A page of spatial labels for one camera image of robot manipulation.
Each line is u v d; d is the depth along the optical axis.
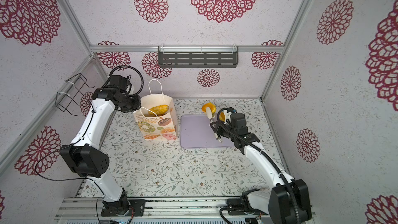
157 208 0.75
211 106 0.88
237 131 0.62
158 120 0.79
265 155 0.50
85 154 0.45
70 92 0.77
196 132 1.03
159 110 0.92
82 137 0.47
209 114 0.86
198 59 0.99
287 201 0.39
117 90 0.58
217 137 0.74
